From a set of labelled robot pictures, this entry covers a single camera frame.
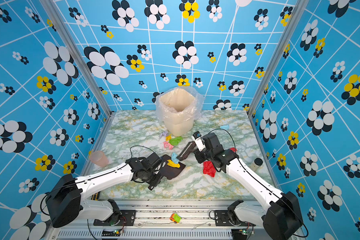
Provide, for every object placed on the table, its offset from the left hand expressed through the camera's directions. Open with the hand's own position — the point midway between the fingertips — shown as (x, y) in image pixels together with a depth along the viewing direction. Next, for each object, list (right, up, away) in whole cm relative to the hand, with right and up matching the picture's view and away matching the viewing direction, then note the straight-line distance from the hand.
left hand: (160, 180), depth 82 cm
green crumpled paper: (+7, +20, +20) cm, 29 cm away
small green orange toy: (+9, -15, -10) cm, 20 cm away
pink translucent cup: (-43, +9, +15) cm, 46 cm away
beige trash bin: (+9, +44, +24) cm, 51 cm away
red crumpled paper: (+28, +5, +7) cm, 30 cm away
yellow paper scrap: (+2, +22, +22) cm, 31 cm away
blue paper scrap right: (+44, +30, +29) cm, 60 cm away
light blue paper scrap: (+7, +10, +12) cm, 17 cm away
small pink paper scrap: (+3, +17, +18) cm, 25 cm away
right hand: (+21, +17, 0) cm, 27 cm away
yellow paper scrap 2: (+5, +8, +8) cm, 13 cm away
